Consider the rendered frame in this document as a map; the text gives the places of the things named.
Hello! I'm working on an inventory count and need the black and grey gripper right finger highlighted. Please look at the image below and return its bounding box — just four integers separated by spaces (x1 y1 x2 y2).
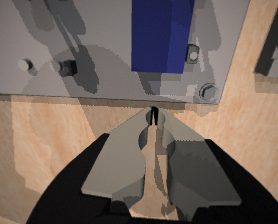
153 106 278 224

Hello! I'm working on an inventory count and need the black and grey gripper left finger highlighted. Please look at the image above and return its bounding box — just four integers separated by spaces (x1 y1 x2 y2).
26 105 153 224

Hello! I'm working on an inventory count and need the grey rectangular block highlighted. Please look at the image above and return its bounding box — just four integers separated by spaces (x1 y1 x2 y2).
254 9 278 77

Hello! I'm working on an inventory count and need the grey metal fixture plate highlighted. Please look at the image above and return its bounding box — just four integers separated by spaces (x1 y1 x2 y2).
0 0 250 105

